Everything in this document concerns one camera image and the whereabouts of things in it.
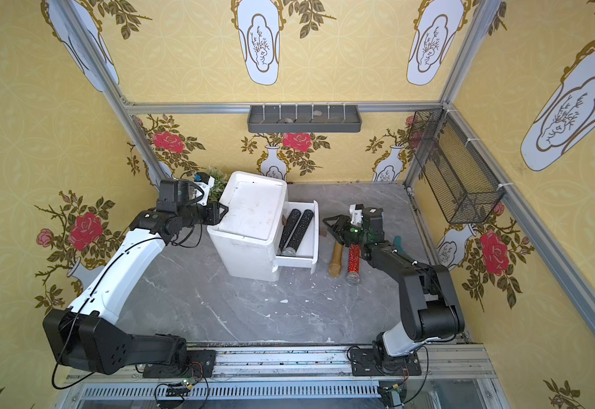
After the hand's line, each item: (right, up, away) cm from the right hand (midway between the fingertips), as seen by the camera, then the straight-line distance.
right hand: (318, 225), depth 88 cm
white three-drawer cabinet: (-22, -4, -16) cm, 27 cm away
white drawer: (-4, -11, +3) cm, 12 cm away
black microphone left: (-9, +3, +7) cm, 12 cm away
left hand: (-31, +6, -8) cm, 32 cm away
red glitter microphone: (+12, -18, 0) cm, 21 cm away
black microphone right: (-10, -8, -4) cm, 13 cm away
